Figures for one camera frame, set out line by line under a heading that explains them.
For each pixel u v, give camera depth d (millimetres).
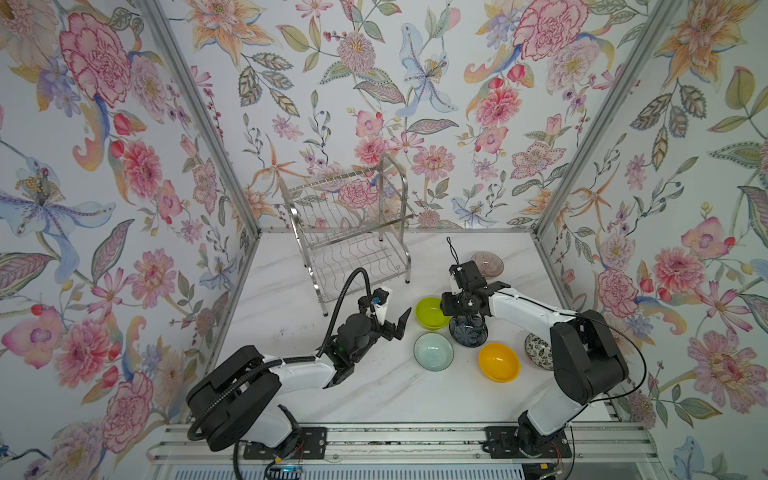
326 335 597
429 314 942
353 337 627
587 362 464
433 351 875
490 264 1071
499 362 858
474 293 704
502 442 735
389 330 741
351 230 1280
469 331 927
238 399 433
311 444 741
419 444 754
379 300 690
